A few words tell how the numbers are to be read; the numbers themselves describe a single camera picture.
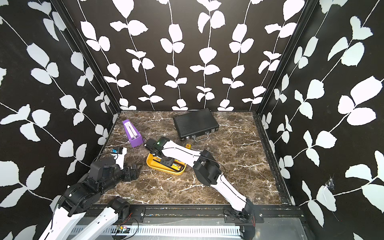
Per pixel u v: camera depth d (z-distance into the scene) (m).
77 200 0.43
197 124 1.38
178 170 0.88
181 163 0.91
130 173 0.59
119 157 0.61
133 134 0.95
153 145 0.72
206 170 0.57
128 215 0.72
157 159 0.93
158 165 0.91
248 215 0.64
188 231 0.70
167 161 0.80
